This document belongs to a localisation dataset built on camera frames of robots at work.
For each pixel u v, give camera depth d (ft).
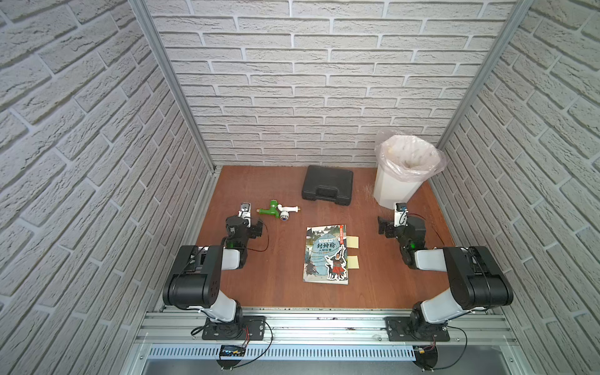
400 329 2.43
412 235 2.38
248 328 2.38
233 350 2.32
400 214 2.64
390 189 3.07
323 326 2.50
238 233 2.38
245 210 2.65
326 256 2.87
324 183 3.52
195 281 1.47
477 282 1.51
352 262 2.90
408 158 3.29
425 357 2.27
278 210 3.30
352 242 3.04
